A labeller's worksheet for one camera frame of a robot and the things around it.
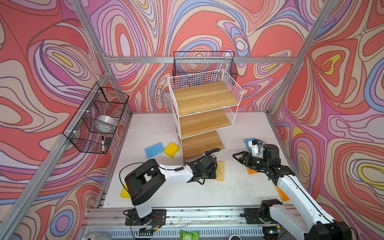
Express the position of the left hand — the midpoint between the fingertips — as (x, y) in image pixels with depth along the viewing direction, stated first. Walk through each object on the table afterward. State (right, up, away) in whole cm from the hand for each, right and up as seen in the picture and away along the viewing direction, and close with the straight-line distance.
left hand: (219, 172), depth 85 cm
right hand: (+9, +8, -5) cm, 13 cm away
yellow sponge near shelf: (-29, +12, +12) cm, 33 cm away
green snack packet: (-19, -24, -17) cm, 35 cm away
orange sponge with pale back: (+1, 0, +2) cm, 2 cm away
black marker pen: (-59, +18, -13) cm, 63 cm away
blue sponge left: (-40, +11, +13) cm, 44 cm away
